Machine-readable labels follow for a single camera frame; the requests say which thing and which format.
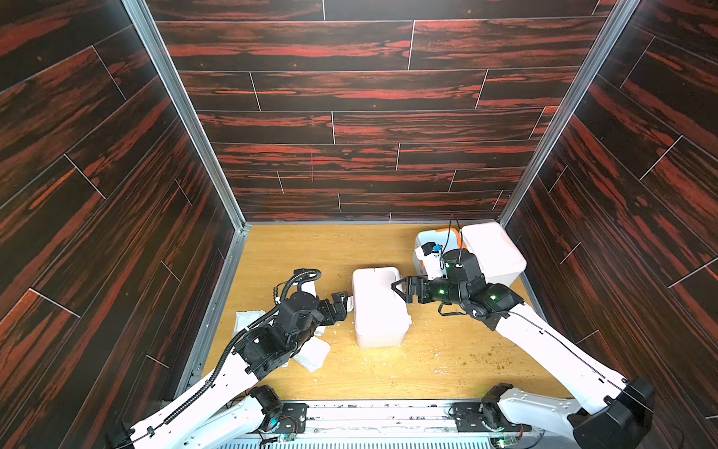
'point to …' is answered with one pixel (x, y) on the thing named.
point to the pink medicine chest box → (380, 314)
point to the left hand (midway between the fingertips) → (337, 297)
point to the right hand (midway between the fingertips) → (408, 280)
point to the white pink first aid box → (501, 259)
